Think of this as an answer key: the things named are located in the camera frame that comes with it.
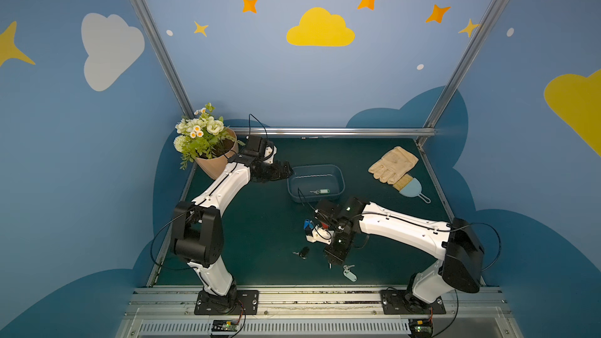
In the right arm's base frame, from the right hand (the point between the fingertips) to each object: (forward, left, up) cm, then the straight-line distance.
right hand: (334, 257), depth 75 cm
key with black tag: (+3, +11, -9) cm, 14 cm away
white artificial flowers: (+29, +46, +25) cm, 59 cm away
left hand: (+29, +20, +6) cm, 36 cm away
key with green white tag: (+31, +4, -9) cm, 33 cm away
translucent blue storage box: (+36, +9, -10) cm, 38 cm away
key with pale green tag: (-2, -6, -9) cm, 11 cm away
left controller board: (-20, +34, -10) cm, 40 cm away
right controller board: (-16, -28, -13) cm, 35 cm away
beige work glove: (+48, -30, -9) cm, 58 cm away
